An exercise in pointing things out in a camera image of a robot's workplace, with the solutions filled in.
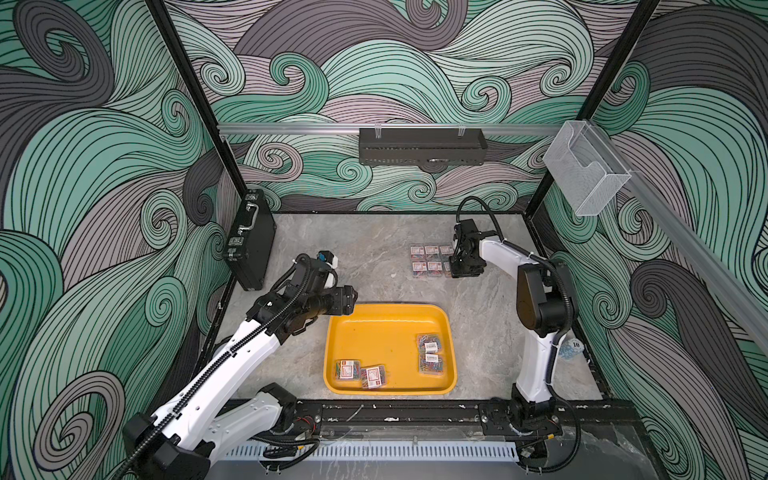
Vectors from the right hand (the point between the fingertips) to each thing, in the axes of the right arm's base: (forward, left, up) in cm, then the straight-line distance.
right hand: (456, 272), depth 100 cm
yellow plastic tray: (-25, +23, -1) cm, 34 cm away
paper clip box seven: (-33, +28, +1) cm, 44 cm away
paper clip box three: (+9, +7, 0) cm, 12 cm away
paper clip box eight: (-1, +4, +5) cm, 6 cm away
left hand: (-17, +35, +19) cm, 44 cm away
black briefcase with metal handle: (-3, +64, +17) cm, 67 cm away
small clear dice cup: (-27, -26, +3) cm, 38 cm away
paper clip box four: (+2, +7, 0) cm, 7 cm away
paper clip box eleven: (+9, +12, -1) cm, 15 cm away
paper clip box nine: (-24, +12, 0) cm, 27 cm away
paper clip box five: (+1, +12, 0) cm, 13 cm away
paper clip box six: (-31, +35, 0) cm, 47 cm away
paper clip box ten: (-30, +12, -1) cm, 32 cm away
